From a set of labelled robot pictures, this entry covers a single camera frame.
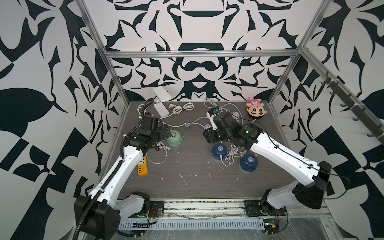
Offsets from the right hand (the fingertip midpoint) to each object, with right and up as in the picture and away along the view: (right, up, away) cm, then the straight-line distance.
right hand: (207, 129), depth 74 cm
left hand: (-24, 0, +6) cm, 25 cm away
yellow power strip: (-35, -22, +11) cm, 43 cm away
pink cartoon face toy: (+36, +12, +31) cm, 49 cm away
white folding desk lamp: (-25, +19, +17) cm, 36 cm away
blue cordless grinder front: (+22, -18, +5) cm, 29 cm away
